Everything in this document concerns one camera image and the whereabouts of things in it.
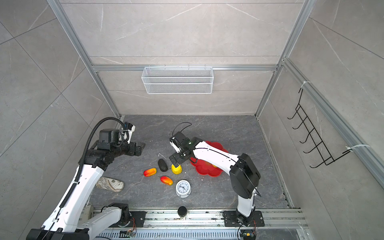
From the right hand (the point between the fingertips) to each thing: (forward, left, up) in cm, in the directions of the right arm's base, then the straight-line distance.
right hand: (180, 155), depth 85 cm
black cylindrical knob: (-29, -2, 0) cm, 29 cm away
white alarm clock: (-17, -2, -7) cm, 18 cm away
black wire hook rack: (-10, -65, +20) cm, 68 cm away
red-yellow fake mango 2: (-12, +8, -8) cm, 16 cm away
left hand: (+2, +22, +15) cm, 27 cm away
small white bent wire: (+6, +16, -10) cm, 20 cm away
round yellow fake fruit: (-7, +2, -5) cm, 9 cm away
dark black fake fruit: (-2, +11, -8) cm, 14 cm away
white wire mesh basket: (+47, +3, +20) cm, 51 cm away
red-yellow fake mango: (-6, +18, -8) cm, 21 cm away
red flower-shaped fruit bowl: (-4, -14, -10) cm, 18 cm away
